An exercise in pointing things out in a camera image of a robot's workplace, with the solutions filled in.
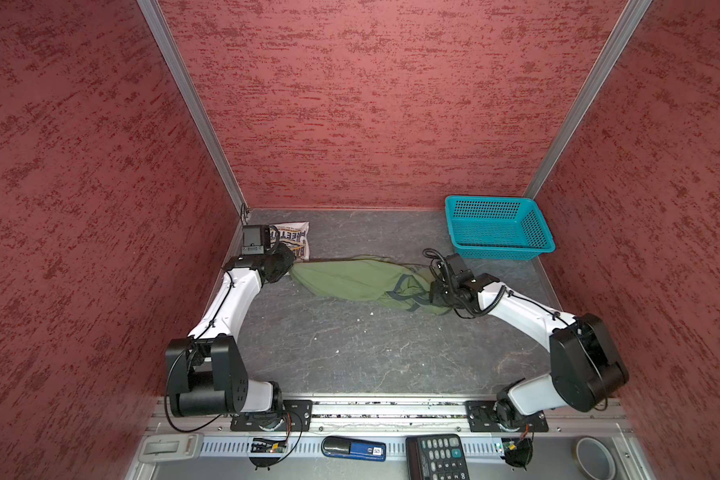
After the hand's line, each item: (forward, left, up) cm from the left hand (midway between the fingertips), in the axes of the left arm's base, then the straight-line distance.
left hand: (294, 263), depth 87 cm
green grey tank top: (0, -33, -10) cm, 34 cm away
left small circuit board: (-44, +4, -17) cm, 47 cm away
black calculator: (-46, -39, -13) cm, 61 cm away
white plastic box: (-45, +24, -12) cm, 52 cm away
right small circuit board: (-44, -59, -15) cm, 75 cm away
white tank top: (+21, +6, -12) cm, 25 cm away
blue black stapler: (-45, -19, -10) cm, 50 cm away
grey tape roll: (-45, -78, -16) cm, 91 cm away
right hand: (-7, -43, -9) cm, 45 cm away
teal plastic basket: (+29, -74, -15) cm, 81 cm away
